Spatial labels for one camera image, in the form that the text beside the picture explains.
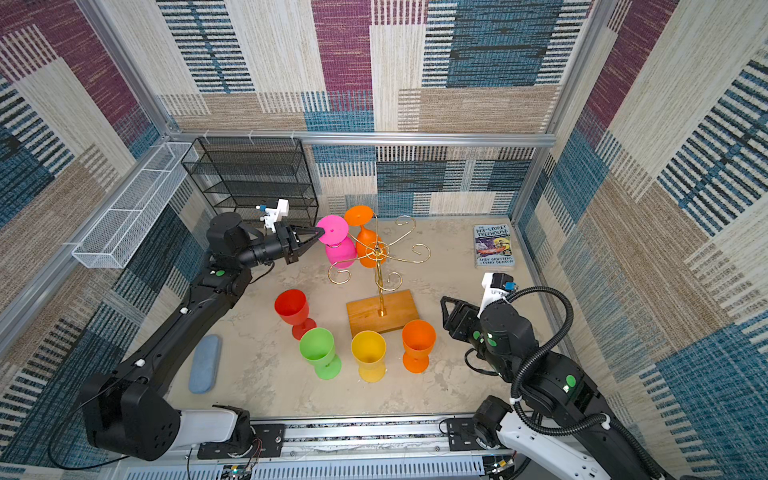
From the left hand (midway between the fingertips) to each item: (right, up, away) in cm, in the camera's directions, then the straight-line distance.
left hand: (324, 229), depth 67 cm
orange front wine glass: (+22, -29, +14) cm, 39 cm away
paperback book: (+51, -3, +41) cm, 66 cm away
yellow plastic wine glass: (+9, -31, +12) cm, 34 cm away
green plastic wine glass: (-5, -30, +12) cm, 33 cm away
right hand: (+27, -17, -3) cm, 32 cm away
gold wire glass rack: (+15, +3, +52) cm, 54 cm away
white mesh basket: (-50, -2, +4) cm, 50 cm away
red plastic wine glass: (-13, -20, +17) cm, 30 cm away
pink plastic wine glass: (+1, -4, +13) cm, 14 cm away
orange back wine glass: (+10, -4, +4) cm, 12 cm away
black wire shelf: (-37, +22, +41) cm, 60 cm away
